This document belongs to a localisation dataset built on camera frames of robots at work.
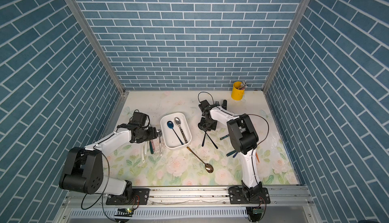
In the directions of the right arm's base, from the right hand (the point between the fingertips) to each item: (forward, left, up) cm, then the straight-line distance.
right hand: (205, 129), depth 99 cm
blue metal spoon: (0, +23, +2) cm, 23 cm away
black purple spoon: (-7, -4, 0) cm, 8 cm away
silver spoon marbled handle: (+3, +18, +2) cm, 19 cm away
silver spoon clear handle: (-7, +28, +4) cm, 29 cm away
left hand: (-9, +29, +5) cm, 31 cm away
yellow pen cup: (+28, -22, +7) cm, 36 cm away
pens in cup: (+27, -24, +17) cm, 40 cm away
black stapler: (+20, -13, +4) cm, 24 cm away
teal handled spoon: (-6, -11, +1) cm, 13 cm away
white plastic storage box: (-10, +21, +1) cm, 23 cm away
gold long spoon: (-25, -4, 0) cm, 25 cm away
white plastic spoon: (-20, +35, +2) cm, 40 cm away
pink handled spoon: (-14, +31, +1) cm, 34 cm away
